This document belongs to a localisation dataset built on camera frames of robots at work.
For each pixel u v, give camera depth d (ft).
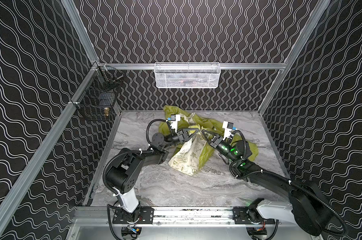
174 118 2.31
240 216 2.45
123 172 1.58
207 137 2.38
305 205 1.34
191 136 2.35
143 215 2.45
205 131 2.33
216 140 2.12
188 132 2.40
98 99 3.23
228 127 2.22
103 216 2.46
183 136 2.31
